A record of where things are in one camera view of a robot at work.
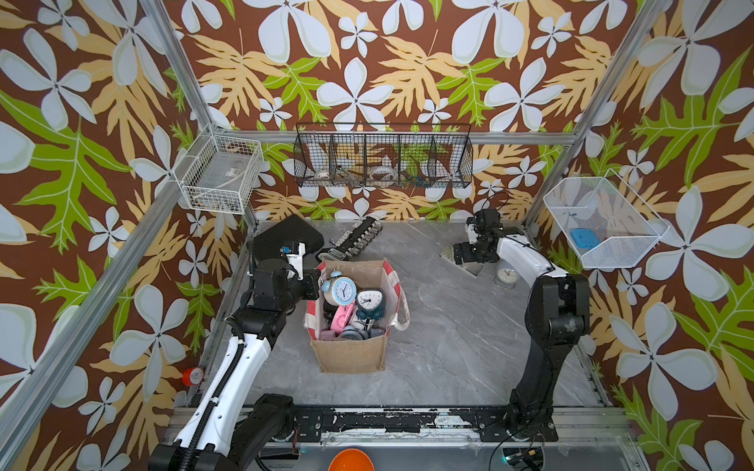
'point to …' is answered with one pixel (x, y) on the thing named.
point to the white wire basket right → (607, 222)
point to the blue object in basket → (585, 237)
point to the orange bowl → (350, 459)
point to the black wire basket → (384, 155)
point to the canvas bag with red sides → (357, 356)
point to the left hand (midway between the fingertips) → (318, 267)
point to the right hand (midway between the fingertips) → (467, 253)
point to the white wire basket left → (220, 173)
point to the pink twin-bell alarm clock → (342, 317)
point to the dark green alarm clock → (370, 303)
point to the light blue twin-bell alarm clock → (340, 289)
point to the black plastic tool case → (292, 230)
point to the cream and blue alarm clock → (350, 334)
